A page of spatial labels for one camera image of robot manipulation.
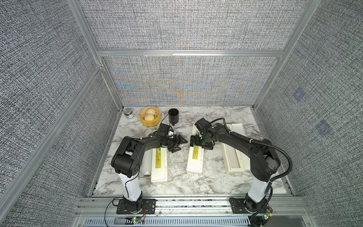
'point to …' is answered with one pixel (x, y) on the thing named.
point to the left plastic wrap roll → (147, 163)
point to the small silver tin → (129, 113)
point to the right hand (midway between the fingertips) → (195, 142)
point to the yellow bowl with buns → (150, 116)
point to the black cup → (174, 116)
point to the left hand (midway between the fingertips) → (187, 143)
